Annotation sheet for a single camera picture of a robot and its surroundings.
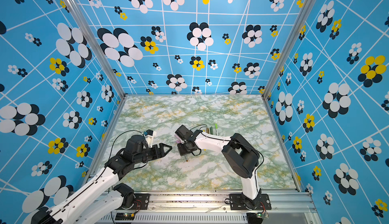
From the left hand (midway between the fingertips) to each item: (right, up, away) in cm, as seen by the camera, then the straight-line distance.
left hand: (169, 149), depth 77 cm
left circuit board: (-21, -31, -5) cm, 38 cm away
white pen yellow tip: (+25, +6, +22) cm, 35 cm away
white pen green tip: (+27, +9, +24) cm, 37 cm away
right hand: (+5, -4, +12) cm, 14 cm away
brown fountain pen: (+21, +6, +24) cm, 33 cm away
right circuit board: (+43, -28, -9) cm, 52 cm away
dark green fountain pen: (+23, +7, +22) cm, 33 cm away
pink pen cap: (+2, +1, +19) cm, 19 cm away
